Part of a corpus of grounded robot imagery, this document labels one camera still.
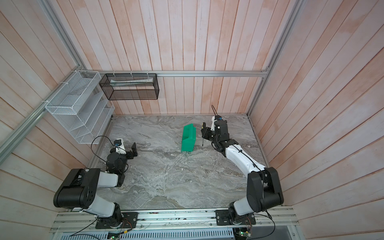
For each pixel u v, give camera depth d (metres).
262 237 0.69
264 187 0.45
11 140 0.53
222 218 0.73
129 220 0.73
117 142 0.76
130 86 1.04
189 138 0.88
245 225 0.72
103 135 0.93
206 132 0.76
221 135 0.67
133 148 0.86
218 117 0.78
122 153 0.79
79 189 0.46
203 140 0.84
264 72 0.94
